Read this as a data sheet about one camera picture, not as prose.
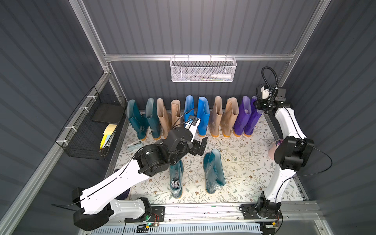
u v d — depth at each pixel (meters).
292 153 0.53
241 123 0.93
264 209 0.68
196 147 0.53
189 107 0.99
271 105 0.69
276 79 0.69
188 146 0.41
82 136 0.69
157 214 0.73
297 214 0.74
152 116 0.83
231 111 0.91
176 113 0.90
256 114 0.85
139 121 0.94
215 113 0.90
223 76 0.87
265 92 0.83
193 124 0.49
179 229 0.77
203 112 0.84
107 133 0.73
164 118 0.84
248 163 0.92
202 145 0.53
